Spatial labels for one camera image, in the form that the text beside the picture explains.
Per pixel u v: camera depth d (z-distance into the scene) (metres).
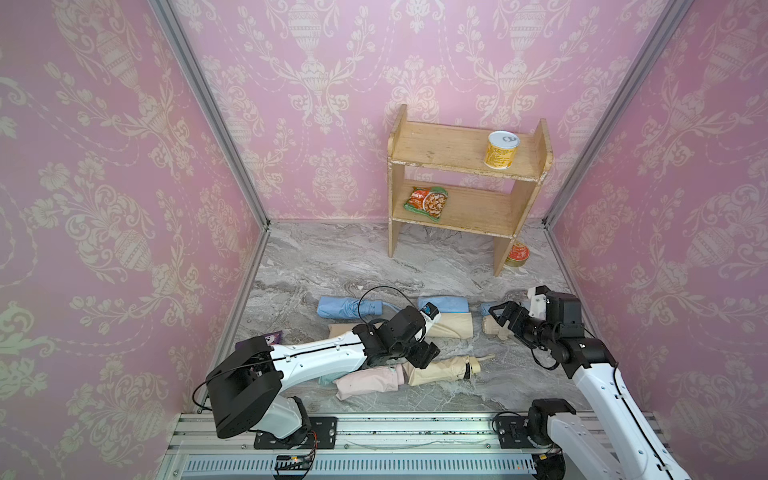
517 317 0.70
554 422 0.62
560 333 0.59
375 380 0.79
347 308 0.92
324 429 0.75
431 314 0.71
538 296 0.73
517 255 1.06
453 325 0.89
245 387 0.42
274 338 0.88
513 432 0.73
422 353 0.70
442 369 0.79
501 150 0.70
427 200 0.97
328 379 0.79
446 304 0.94
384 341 0.62
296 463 0.73
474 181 1.09
